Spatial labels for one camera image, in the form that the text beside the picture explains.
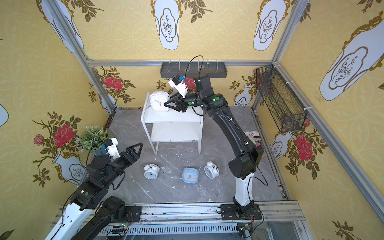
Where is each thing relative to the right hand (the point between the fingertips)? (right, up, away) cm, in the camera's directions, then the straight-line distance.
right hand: (165, 104), depth 67 cm
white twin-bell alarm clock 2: (+22, -34, +13) cm, 43 cm away
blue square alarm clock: (+11, -37, +14) cm, 41 cm away
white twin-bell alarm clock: (-10, -34, +13) cm, 38 cm away
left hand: (-12, -20, +3) cm, 23 cm away
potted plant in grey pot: (-43, -17, +14) cm, 48 cm away
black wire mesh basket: (+65, -2, +15) cm, 67 cm away
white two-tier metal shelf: (-1, -10, +23) cm, 25 cm away
